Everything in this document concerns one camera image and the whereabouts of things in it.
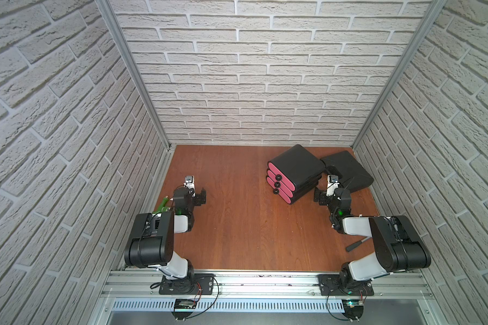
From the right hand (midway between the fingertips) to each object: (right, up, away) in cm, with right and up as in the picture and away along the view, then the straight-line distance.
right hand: (328, 187), depth 94 cm
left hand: (-64, +1, 0) cm, 65 cm away
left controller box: (-61, -39, -24) cm, 76 cm away
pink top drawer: (-24, +6, -7) cm, 26 cm away
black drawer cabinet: (-14, +9, -7) cm, 18 cm away
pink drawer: (-24, +2, -3) cm, 24 cm away
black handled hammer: (+7, -24, -11) cm, 27 cm away
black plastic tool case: (+16, +6, +9) cm, 19 cm away
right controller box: (-1, -41, -24) cm, 47 cm away
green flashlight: (-79, -9, -3) cm, 79 cm away
